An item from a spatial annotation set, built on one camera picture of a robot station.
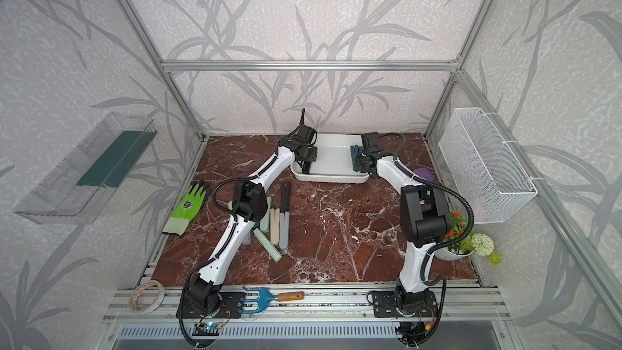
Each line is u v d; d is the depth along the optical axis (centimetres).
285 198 98
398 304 66
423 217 51
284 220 91
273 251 83
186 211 94
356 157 113
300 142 87
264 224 89
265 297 76
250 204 70
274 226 89
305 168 105
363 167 87
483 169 63
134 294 75
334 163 112
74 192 64
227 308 72
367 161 72
